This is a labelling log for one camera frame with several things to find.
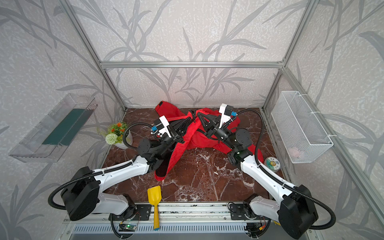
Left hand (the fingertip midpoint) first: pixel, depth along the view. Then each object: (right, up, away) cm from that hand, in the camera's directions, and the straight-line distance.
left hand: (191, 116), depth 59 cm
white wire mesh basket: (+46, -8, +2) cm, 47 cm away
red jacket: (+2, -8, +4) cm, 9 cm away
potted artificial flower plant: (-46, -11, +26) cm, 54 cm away
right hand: (+3, +3, +1) cm, 5 cm away
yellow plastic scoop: (-21, -42, +20) cm, 51 cm away
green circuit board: (-30, -53, +12) cm, 62 cm away
